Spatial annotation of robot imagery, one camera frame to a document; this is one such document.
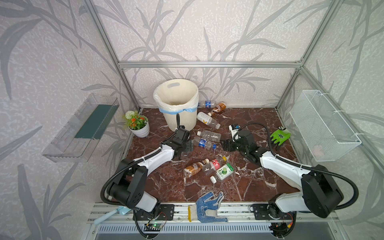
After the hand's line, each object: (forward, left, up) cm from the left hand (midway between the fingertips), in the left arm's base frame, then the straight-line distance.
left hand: (188, 139), depth 91 cm
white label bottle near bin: (+18, -13, -3) cm, 22 cm away
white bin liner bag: (+29, +9, +10) cm, 32 cm away
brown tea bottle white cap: (-16, -5, -3) cm, 17 cm away
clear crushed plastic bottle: (+6, -14, -4) cm, 16 cm away
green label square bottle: (-18, -22, -4) cm, 29 cm away
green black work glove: (+8, -63, -7) cm, 64 cm away
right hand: (+1, -23, +5) cm, 23 cm away
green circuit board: (-44, +16, -10) cm, 48 cm away
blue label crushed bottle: (+1, -9, -5) cm, 10 cm away
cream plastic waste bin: (+25, +3, -10) cm, 27 cm away
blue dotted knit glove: (-37, -7, -7) cm, 39 cm away
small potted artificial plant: (+7, +31, +5) cm, 32 cm away
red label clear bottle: (-15, -15, -4) cm, 22 cm away
